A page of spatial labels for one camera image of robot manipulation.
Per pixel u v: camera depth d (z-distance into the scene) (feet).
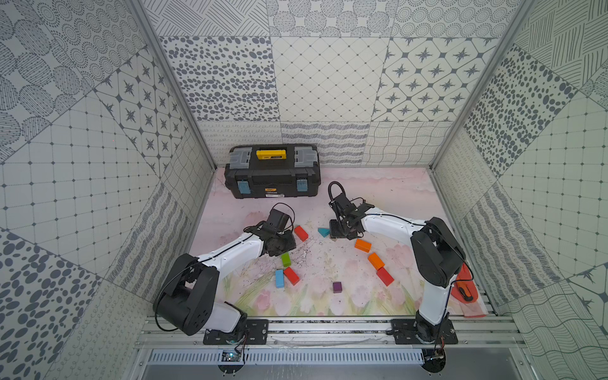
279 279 2.77
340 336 2.45
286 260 2.94
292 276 2.78
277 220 2.33
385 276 2.79
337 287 2.69
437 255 1.61
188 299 1.41
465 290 2.64
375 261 2.90
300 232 3.19
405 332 2.41
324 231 3.16
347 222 2.26
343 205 2.47
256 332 2.41
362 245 3.01
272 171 3.15
